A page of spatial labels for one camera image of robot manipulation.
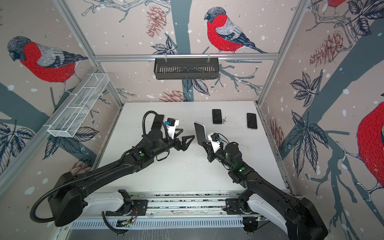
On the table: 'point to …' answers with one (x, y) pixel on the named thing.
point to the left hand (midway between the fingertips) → (188, 134)
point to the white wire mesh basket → (70, 118)
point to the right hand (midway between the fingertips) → (202, 144)
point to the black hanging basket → (189, 68)
